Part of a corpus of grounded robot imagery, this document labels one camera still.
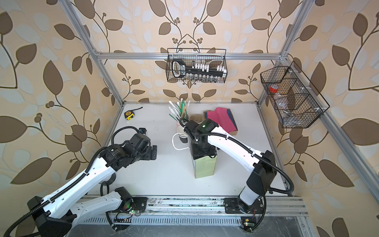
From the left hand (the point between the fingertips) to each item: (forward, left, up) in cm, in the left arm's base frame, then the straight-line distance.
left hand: (147, 149), depth 75 cm
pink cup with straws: (+28, -14, -1) cm, 31 cm away
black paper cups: (+12, -18, -8) cm, 23 cm away
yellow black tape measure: (+37, +25, -16) cm, 47 cm away
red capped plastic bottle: (+35, -72, +12) cm, 81 cm away
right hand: (-3, -28, -2) cm, 28 cm away
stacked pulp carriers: (+32, -27, -13) cm, 44 cm away
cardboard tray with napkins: (+32, -46, -13) cm, 57 cm away
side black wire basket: (+19, -76, +17) cm, 80 cm away
